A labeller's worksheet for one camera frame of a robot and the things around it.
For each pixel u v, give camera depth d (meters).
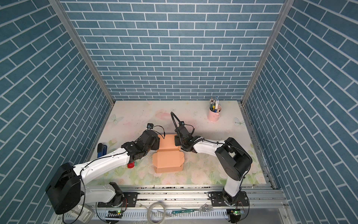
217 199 0.74
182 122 0.82
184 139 0.71
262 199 0.76
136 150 0.61
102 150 0.89
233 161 0.48
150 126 0.74
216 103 0.97
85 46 0.87
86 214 0.67
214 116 1.03
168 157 0.87
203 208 0.71
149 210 0.68
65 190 0.40
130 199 0.74
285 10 0.72
